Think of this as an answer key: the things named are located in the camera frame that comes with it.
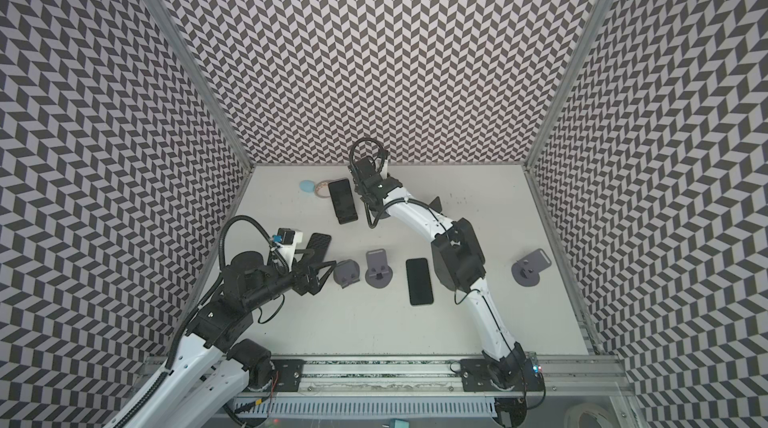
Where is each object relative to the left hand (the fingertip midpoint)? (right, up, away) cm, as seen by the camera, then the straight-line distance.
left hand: (325, 261), depth 73 cm
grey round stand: (+12, -6, +10) cm, 17 cm away
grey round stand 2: (+54, -5, +11) cm, 56 cm away
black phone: (+25, -11, +14) cm, 30 cm away
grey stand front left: (+3, -6, +12) cm, 14 cm away
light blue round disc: (-17, +19, +40) cm, 47 cm away
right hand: (+10, +19, +23) cm, 31 cm away
